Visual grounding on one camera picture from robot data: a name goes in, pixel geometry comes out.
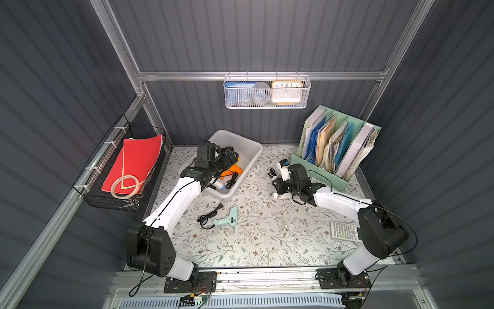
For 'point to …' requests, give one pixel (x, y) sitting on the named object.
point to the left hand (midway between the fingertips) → (231, 157)
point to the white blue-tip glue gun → (219, 184)
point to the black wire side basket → (93, 195)
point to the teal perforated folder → (343, 143)
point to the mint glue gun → (206, 221)
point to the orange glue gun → (233, 169)
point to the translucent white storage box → (249, 151)
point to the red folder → (136, 158)
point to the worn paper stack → (362, 155)
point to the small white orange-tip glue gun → (273, 175)
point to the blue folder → (311, 154)
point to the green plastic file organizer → (332, 145)
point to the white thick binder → (355, 149)
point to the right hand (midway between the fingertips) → (279, 179)
